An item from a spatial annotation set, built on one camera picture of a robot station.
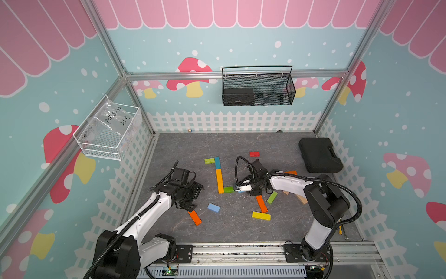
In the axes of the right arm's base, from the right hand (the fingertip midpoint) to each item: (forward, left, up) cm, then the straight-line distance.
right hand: (248, 184), depth 95 cm
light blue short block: (-12, +18, -1) cm, 22 cm away
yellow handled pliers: (-24, -41, 0) cm, 47 cm away
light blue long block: (-6, +4, +4) cm, 9 cm away
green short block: (-3, +11, +1) cm, 11 cm away
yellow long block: (-17, -5, -1) cm, 18 cm away
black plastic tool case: (+18, -44, +1) cm, 48 cm away
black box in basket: (+31, +6, +35) cm, 47 cm away
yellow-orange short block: (-3, +15, +1) cm, 15 cm away
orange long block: (-17, +27, -1) cm, 32 cm away
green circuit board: (-39, +36, -3) cm, 53 cm away
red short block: (+22, -6, -2) cm, 23 cm away
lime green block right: (-8, -12, 0) cm, 14 cm away
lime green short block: (+16, +22, 0) cm, 28 cm away
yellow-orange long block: (+1, +15, +1) cm, 15 cm away
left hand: (-10, +23, +7) cm, 26 cm away
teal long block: (+14, +17, +1) cm, 22 cm away
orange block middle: (-11, -6, 0) cm, 13 cm away
